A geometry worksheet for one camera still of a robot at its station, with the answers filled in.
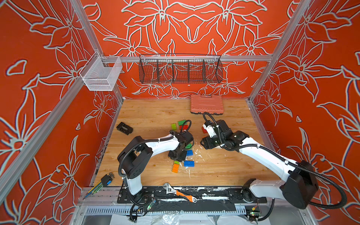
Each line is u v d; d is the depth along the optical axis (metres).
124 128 1.00
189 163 0.83
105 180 0.77
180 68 0.99
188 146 0.76
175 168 0.81
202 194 0.74
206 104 1.11
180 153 0.73
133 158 0.47
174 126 1.01
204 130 0.75
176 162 0.83
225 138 0.61
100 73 0.93
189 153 0.88
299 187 0.39
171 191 0.74
